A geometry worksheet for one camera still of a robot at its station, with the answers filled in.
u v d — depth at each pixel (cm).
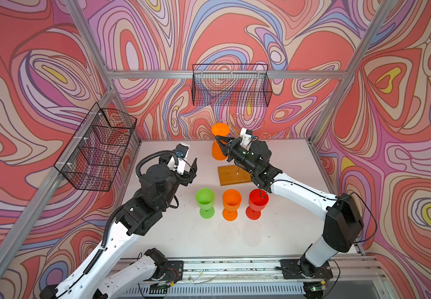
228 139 69
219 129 73
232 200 81
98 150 80
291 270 73
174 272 72
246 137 69
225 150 67
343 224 44
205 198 82
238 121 114
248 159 61
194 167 57
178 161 49
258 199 80
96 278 38
